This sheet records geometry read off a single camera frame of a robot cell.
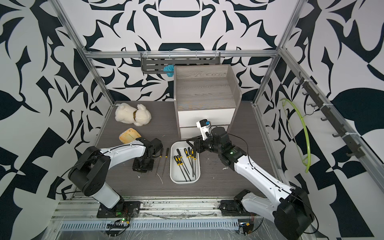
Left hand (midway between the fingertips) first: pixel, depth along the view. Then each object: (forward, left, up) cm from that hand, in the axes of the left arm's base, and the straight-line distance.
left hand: (144, 168), depth 86 cm
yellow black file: (+7, -12, -1) cm, 14 cm away
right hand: (+6, -26, +21) cm, 34 cm away
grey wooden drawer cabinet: (+30, -34, +30) cm, 54 cm away
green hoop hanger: (-7, -77, +20) cm, 80 cm away
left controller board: (-25, +7, -3) cm, 27 cm away
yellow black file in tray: (+2, -19, -1) cm, 19 cm away
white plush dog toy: (+33, +15, +10) cm, 38 cm away
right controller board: (-29, -52, -2) cm, 60 cm away
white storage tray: (+2, -23, -1) cm, 23 cm away
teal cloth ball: (+47, -16, +32) cm, 59 cm away
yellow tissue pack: (+20, +12, +3) cm, 24 cm away
